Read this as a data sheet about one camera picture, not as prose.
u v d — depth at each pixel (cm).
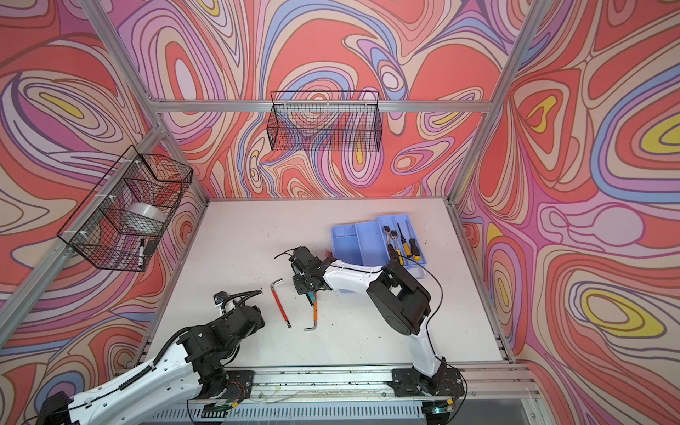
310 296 89
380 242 93
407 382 74
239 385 72
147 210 73
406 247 88
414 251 88
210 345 57
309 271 72
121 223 73
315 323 84
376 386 75
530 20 71
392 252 88
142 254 72
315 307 88
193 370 55
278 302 89
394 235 93
